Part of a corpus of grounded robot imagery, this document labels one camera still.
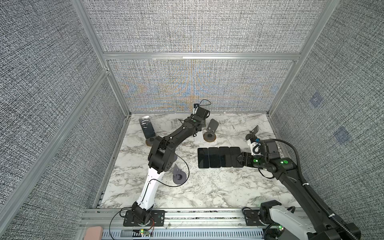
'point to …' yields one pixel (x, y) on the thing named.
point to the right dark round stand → (252, 133)
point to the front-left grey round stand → (179, 176)
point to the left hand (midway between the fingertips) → (198, 120)
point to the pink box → (94, 233)
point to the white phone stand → (198, 139)
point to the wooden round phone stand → (210, 136)
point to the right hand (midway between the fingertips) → (241, 157)
